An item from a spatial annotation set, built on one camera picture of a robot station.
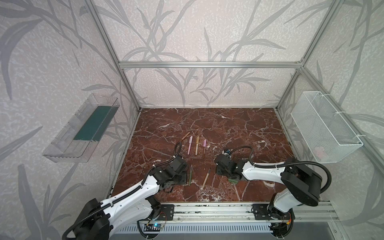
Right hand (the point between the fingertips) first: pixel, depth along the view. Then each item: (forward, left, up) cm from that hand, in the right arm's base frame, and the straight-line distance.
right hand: (216, 164), depth 90 cm
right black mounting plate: (-24, -22, -1) cm, 33 cm away
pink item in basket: (-2, -49, +19) cm, 53 cm away
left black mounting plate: (-25, +26, 0) cm, 36 cm away
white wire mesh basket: (-3, -45, +34) cm, 56 cm away
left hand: (-7, +17, +4) cm, 19 cm away
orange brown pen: (-8, +6, 0) cm, 10 cm away
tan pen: (+18, +12, -1) cm, 21 cm away
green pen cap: (-9, -9, -1) cm, 13 cm away
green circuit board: (-31, +33, -2) cm, 46 cm away
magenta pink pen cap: (+15, +7, 0) cm, 17 cm away
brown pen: (+21, +20, 0) cm, 29 cm away
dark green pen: (-7, +16, 0) cm, 17 cm away
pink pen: (+18, +17, -1) cm, 24 cm away
